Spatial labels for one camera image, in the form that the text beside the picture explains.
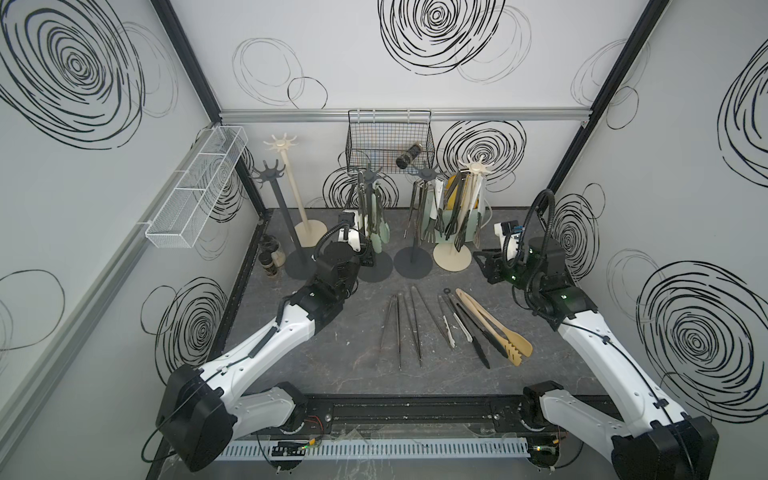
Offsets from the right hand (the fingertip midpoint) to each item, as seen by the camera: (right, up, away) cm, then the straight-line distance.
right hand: (482, 253), depth 75 cm
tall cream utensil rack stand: (-54, +6, +36) cm, 65 cm away
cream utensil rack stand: (-3, -4, +30) cm, 30 cm away
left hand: (-31, +6, -1) cm, 31 cm away
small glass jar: (-63, -2, +29) cm, 70 cm away
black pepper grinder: (-19, +28, +14) cm, 36 cm away
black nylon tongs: (-3, -18, +17) cm, 24 cm away
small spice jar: (-63, -3, +19) cm, 66 cm away
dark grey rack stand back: (-15, -5, +28) cm, 32 cm away
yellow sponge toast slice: (-6, +13, +6) cm, 16 cm away
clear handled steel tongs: (-11, +9, +6) cm, 15 cm away
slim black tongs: (-15, -15, +21) cm, 30 cm away
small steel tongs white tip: (-5, -21, +14) cm, 26 cm away
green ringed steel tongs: (-26, +7, +14) cm, 30 cm away
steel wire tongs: (-33, +14, +3) cm, 36 cm away
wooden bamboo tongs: (+11, -27, +7) cm, 30 cm away
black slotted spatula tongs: (-8, +13, +6) cm, 17 cm away
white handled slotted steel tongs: (+1, +11, +9) cm, 14 cm away
